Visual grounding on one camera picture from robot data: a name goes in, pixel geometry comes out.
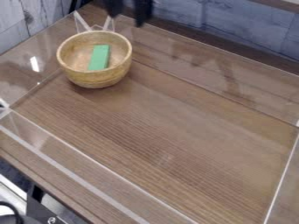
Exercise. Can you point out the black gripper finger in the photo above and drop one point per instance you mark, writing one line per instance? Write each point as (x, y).
(143, 11)
(114, 7)

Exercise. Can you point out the green rectangular stick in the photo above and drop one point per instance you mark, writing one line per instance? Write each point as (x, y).
(99, 58)

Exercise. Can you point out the wooden bowl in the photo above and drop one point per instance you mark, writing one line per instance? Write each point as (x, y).
(74, 55)

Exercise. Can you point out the clear acrylic tray walls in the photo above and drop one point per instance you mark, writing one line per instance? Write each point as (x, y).
(188, 143)

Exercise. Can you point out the black table leg bracket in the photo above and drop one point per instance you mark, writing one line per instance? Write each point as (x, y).
(36, 210)

